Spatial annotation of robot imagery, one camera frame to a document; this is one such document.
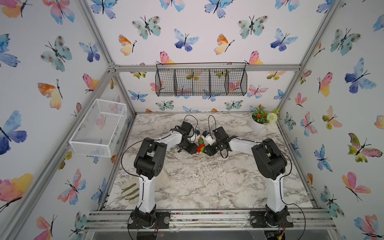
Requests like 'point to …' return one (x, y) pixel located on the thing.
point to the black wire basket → (200, 79)
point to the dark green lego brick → (201, 142)
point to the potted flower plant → (259, 118)
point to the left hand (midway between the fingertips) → (194, 147)
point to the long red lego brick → (199, 148)
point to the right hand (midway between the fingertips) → (208, 147)
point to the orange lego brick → (200, 139)
